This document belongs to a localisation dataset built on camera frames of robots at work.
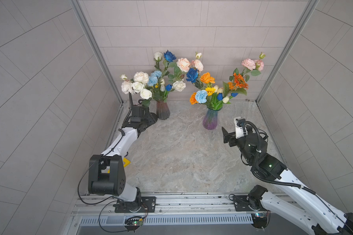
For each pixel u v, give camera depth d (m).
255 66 0.76
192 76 0.68
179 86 0.79
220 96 0.80
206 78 0.81
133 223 0.65
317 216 0.41
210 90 0.84
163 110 1.08
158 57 0.88
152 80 0.79
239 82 0.70
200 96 0.73
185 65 0.71
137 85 0.67
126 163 0.84
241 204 0.71
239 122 0.57
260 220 0.69
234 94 0.78
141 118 0.66
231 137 0.61
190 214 0.69
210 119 0.94
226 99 0.79
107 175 0.42
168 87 0.80
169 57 0.76
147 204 0.71
